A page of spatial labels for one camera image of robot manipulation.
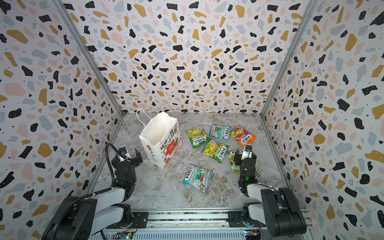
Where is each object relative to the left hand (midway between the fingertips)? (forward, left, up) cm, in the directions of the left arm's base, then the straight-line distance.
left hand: (125, 150), depth 83 cm
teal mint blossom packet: (-12, -40, -11) cm, 44 cm away
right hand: (+2, -67, -2) cm, 67 cm away
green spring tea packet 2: (-6, -63, -12) cm, 65 cm away
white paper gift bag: (-1, -22, +12) cm, 25 cm away
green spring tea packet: (+6, -52, -12) cm, 54 cm away
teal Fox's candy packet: (+21, -56, -11) cm, 61 cm away
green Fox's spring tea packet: (+18, -40, -13) cm, 46 cm away
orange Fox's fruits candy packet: (+18, -72, -13) cm, 75 cm away
